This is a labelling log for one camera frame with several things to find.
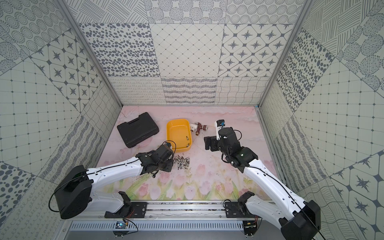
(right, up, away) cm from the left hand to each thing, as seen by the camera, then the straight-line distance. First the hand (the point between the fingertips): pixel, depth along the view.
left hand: (171, 160), depth 85 cm
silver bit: (+9, +11, +16) cm, 21 cm away
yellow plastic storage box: (+2, +15, +19) cm, 24 cm away
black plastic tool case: (-26, +17, +16) cm, 34 cm away
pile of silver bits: (+6, -3, +5) cm, 9 cm away
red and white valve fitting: (+15, +19, +22) cm, 33 cm away
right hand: (+24, +14, -7) cm, 28 cm away
